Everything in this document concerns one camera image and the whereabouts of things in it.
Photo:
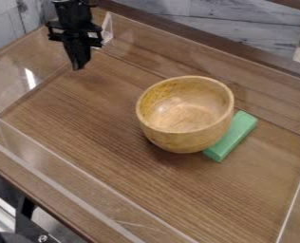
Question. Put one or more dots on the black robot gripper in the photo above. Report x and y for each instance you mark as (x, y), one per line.
(74, 26)

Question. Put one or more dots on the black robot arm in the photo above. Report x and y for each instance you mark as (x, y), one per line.
(76, 42)

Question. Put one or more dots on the brown wooden bowl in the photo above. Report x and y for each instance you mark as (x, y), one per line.
(184, 113)

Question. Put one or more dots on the green rectangular block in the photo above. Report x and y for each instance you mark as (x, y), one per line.
(243, 123)

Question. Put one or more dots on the clear acrylic corner bracket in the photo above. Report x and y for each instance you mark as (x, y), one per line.
(107, 29)

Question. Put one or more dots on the black table leg bracket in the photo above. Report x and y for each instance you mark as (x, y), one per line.
(25, 227)

